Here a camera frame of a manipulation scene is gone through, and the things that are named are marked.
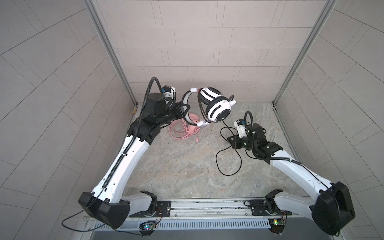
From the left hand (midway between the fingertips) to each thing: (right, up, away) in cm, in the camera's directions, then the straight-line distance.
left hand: (192, 104), depth 64 cm
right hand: (+18, -18, +15) cm, 29 cm away
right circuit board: (+39, -56, +4) cm, 68 cm away
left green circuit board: (-20, -54, 0) cm, 57 cm away
